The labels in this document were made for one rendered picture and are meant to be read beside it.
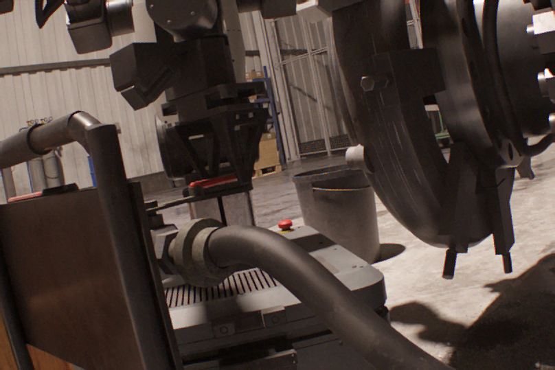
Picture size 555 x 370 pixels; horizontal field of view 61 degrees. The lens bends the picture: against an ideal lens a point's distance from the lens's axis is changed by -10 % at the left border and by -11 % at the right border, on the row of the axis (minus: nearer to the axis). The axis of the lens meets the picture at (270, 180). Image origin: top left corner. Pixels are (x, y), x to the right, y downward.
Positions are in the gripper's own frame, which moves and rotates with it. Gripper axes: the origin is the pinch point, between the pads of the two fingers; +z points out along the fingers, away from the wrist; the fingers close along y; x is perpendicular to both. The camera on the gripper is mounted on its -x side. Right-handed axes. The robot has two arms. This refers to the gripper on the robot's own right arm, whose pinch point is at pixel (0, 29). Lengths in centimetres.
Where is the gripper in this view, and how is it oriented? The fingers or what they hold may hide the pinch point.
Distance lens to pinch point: 63.2
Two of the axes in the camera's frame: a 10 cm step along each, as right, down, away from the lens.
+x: -0.2, 4.5, 8.9
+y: 9.7, -1.9, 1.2
